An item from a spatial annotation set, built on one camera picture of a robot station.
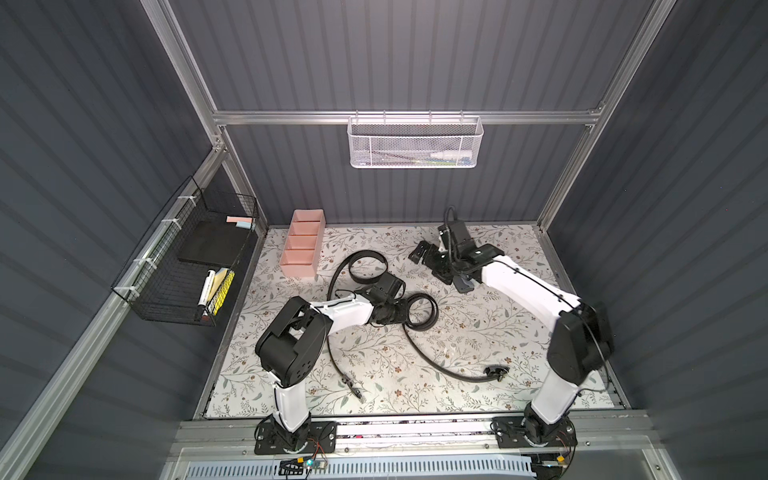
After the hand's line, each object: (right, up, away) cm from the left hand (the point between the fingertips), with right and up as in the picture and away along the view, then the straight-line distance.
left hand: (408, 315), depth 93 cm
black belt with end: (-20, +18, +16) cm, 31 cm away
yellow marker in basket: (-45, +14, -20) cm, 51 cm away
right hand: (+3, +17, -6) cm, 18 cm away
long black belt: (+23, -14, -11) cm, 29 cm away
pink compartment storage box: (-38, +20, +15) cm, 45 cm away
